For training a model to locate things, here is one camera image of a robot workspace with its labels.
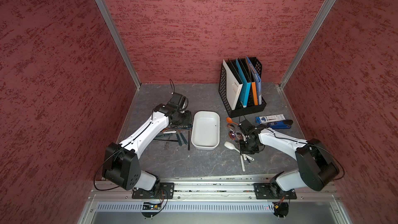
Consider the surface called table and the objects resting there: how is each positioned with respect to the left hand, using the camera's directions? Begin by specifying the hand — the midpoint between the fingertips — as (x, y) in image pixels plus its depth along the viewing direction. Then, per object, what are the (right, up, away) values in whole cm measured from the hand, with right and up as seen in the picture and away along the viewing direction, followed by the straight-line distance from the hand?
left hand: (187, 123), depth 83 cm
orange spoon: (+26, -1, +16) cm, 31 cm away
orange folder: (+40, +17, +6) cm, 44 cm away
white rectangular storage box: (+10, -8, +17) cm, 21 cm away
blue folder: (+39, +23, 0) cm, 46 cm away
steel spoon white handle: (+31, -22, 0) cm, 38 cm away
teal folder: (+33, +18, +2) cm, 37 cm away
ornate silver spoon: (-13, -15, +6) cm, 21 cm away
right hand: (+32, -18, +3) cm, 37 cm away
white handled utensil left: (-11, -7, +11) cm, 17 cm away
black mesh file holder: (+22, +21, +22) cm, 37 cm away
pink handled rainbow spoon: (+26, -8, +9) cm, 29 cm away
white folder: (+26, +21, 0) cm, 34 cm away
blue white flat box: (+53, 0, +17) cm, 56 cm away
